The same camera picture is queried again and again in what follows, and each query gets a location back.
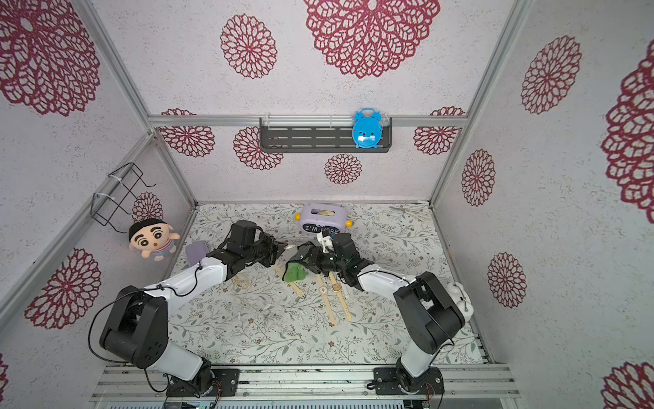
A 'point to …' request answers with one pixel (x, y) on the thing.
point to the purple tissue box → (316, 218)
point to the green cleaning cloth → (295, 273)
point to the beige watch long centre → (324, 290)
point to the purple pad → (196, 252)
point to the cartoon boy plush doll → (152, 237)
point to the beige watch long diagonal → (295, 288)
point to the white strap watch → (344, 288)
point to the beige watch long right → (337, 288)
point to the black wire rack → (107, 203)
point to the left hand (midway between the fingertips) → (290, 242)
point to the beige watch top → (290, 247)
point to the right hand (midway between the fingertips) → (295, 258)
